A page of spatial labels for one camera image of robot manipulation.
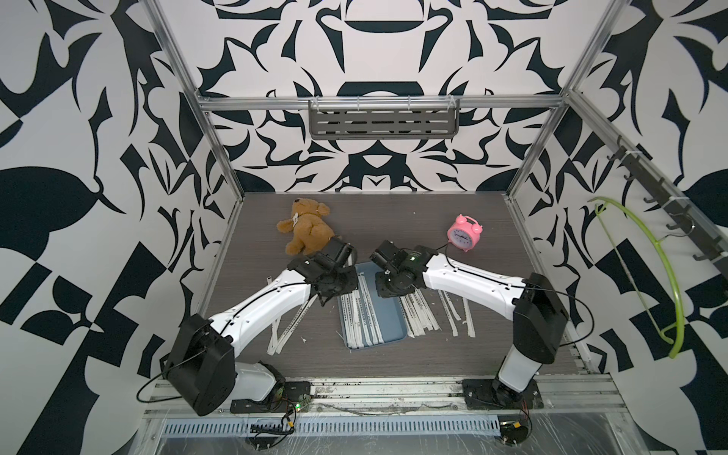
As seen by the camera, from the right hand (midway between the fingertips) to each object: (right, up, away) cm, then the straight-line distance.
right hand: (382, 285), depth 85 cm
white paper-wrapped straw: (-7, -8, -7) cm, 13 cm away
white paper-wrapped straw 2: (+27, -11, +3) cm, 29 cm away
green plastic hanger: (+58, -6, -23) cm, 63 cm away
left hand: (-8, +2, -1) cm, 8 cm away
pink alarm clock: (+29, +15, +13) cm, 35 cm away
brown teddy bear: (-22, +15, +9) cm, 29 cm away
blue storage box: (+2, -9, +5) cm, 10 cm away
